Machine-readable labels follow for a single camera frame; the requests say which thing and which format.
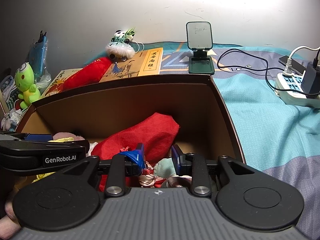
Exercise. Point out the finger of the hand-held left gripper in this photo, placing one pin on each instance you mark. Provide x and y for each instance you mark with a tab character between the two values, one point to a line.
37	137

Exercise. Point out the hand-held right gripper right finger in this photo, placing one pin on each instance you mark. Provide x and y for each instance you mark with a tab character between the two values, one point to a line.
175	161

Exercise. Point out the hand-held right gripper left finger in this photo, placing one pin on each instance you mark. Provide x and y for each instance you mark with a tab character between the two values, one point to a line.
140	166

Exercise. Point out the pale green plush toy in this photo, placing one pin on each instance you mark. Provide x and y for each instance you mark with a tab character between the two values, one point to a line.
165	167

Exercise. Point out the red white striped doll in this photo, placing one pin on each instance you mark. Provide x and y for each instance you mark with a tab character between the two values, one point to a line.
147	178

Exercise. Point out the yellow plush toy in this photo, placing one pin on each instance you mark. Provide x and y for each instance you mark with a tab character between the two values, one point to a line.
43	176

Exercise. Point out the red felt cloth toy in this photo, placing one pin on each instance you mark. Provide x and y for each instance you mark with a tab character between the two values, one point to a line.
150	135

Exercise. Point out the black cardboard box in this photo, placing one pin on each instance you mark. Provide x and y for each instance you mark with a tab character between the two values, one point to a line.
125	100

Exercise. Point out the white cloth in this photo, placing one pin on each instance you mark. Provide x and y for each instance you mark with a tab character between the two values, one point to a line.
12	120

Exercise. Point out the orange picture book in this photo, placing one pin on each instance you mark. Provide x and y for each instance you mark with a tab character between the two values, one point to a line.
56	85

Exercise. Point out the checked cloth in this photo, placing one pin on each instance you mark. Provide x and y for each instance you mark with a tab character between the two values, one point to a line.
8	87

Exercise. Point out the clear plastic bag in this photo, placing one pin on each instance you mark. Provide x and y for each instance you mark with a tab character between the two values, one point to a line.
45	80

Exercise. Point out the green frog plush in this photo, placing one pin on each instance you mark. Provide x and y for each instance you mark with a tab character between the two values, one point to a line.
23	77

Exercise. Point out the red plush toy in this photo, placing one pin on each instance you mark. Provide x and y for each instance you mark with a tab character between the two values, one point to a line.
87	72

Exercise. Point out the blue packet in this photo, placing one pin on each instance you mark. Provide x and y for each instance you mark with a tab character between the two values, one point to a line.
40	55

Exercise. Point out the striped bed sheet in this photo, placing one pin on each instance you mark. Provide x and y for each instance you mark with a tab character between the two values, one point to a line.
262	130

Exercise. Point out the yellow book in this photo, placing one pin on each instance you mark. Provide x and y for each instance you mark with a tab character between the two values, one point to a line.
150	62

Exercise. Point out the panda plush ornament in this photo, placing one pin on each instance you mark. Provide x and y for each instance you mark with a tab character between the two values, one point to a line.
120	50

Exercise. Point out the green phone stand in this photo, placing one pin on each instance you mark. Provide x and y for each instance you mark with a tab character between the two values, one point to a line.
198	35

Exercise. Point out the white power strip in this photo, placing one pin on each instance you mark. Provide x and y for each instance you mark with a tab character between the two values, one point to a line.
287	85

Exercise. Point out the black phone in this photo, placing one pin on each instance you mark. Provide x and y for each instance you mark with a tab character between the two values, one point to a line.
287	60

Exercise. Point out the black charger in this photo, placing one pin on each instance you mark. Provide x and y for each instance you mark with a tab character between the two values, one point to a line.
310	80

